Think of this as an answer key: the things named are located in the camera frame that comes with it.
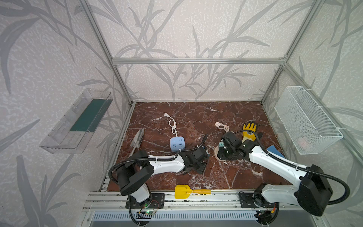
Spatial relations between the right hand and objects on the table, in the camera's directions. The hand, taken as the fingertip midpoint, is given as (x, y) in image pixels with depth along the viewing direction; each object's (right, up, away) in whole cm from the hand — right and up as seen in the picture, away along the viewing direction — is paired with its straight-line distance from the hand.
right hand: (217, 154), depth 83 cm
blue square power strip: (-25, +5, +11) cm, 28 cm away
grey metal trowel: (-53, +6, +13) cm, 55 cm away
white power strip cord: (-36, +24, +27) cm, 51 cm away
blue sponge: (+38, 0, +8) cm, 39 cm away
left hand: (-8, -8, +2) cm, 12 cm away
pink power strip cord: (+7, +15, +22) cm, 28 cm away
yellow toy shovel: (-20, -18, -7) cm, 28 cm away
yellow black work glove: (+25, +9, +15) cm, 31 cm away
